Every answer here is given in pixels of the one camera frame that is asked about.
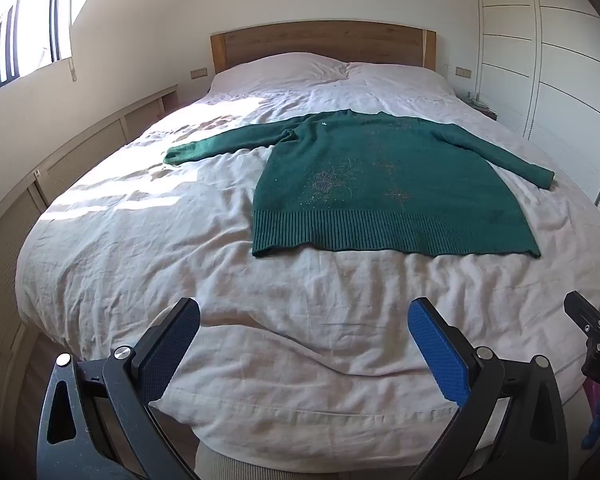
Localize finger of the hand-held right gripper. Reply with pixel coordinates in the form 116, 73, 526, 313
564, 290, 600, 347

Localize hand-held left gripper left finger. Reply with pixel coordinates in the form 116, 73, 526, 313
36, 297, 201, 480

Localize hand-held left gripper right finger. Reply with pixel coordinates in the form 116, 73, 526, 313
406, 296, 563, 480

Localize green knit sweater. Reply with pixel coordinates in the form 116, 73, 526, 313
163, 110, 556, 259

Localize bed with white duvet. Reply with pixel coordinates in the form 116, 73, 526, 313
15, 52, 600, 463

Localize wooden nightstand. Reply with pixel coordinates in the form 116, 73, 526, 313
467, 94, 498, 121

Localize white wardrobe doors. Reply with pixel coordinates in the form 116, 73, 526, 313
472, 0, 600, 206

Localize white pillow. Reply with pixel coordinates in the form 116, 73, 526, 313
212, 52, 348, 93
345, 62, 456, 96

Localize wooden headboard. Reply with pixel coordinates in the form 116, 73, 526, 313
210, 21, 437, 76

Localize window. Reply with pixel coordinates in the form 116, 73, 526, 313
0, 0, 76, 101

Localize low beige wall cabinet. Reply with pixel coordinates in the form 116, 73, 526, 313
0, 85, 178, 411

